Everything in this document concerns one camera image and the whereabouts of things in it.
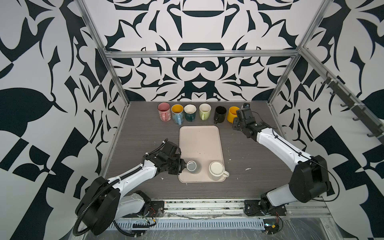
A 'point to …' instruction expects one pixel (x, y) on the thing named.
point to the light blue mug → (177, 113)
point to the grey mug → (193, 166)
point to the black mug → (219, 114)
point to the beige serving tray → (201, 144)
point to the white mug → (217, 170)
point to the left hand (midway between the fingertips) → (189, 159)
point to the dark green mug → (190, 110)
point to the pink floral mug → (164, 111)
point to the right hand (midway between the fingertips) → (239, 120)
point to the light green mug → (205, 111)
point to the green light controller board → (271, 225)
